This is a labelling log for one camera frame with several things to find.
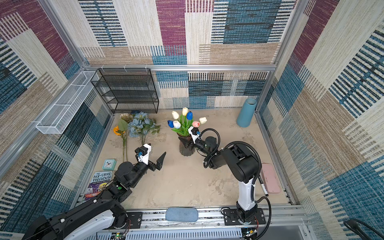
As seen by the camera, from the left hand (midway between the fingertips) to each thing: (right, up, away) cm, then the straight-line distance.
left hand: (157, 146), depth 76 cm
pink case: (+60, -20, +7) cm, 64 cm away
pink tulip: (+20, +11, -2) cm, 23 cm away
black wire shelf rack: (-30, +36, +35) cm, 59 cm away
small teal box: (-32, -13, +14) cm, 37 cm away
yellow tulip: (+14, +18, +2) cm, 23 cm away
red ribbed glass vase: (+15, -5, +18) cm, 24 cm away
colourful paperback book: (-34, -20, +9) cm, 40 cm away
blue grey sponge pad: (+13, -32, -3) cm, 35 cm away
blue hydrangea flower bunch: (-16, +11, +24) cm, 30 cm away
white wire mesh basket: (-46, +15, -3) cm, 48 cm away
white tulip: (+23, +13, +7) cm, 28 cm away
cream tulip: (+9, +16, +3) cm, 18 cm away
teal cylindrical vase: (+54, +18, +27) cm, 63 cm away
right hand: (+12, +6, +12) cm, 18 cm away
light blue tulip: (+7, +11, 0) cm, 13 cm away
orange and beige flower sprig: (-32, +7, +30) cm, 44 cm away
